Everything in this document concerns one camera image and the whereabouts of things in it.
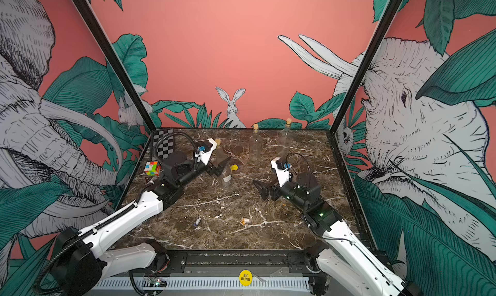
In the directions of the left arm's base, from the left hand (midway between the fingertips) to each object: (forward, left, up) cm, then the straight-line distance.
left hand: (221, 145), depth 73 cm
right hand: (-11, -15, -4) cm, 19 cm away
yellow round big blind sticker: (-40, -8, -30) cm, 50 cm away
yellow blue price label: (+3, -4, -20) cm, 20 cm away
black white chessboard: (+24, +36, -27) cm, 51 cm away
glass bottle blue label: (+24, -34, -31) cm, 52 cm away
